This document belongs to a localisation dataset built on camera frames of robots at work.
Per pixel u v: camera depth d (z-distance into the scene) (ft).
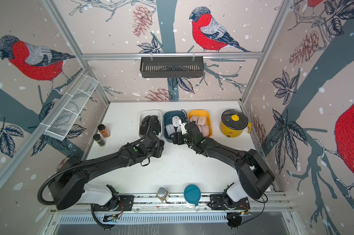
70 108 2.90
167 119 3.50
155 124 3.48
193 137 2.16
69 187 1.37
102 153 3.03
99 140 2.96
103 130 3.10
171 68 3.48
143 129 3.21
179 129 3.30
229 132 3.10
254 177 1.42
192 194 2.30
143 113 3.49
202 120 3.43
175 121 3.44
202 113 3.51
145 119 3.42
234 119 3.03
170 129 3.30
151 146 2.23
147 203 2.46
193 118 3.42
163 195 2.19
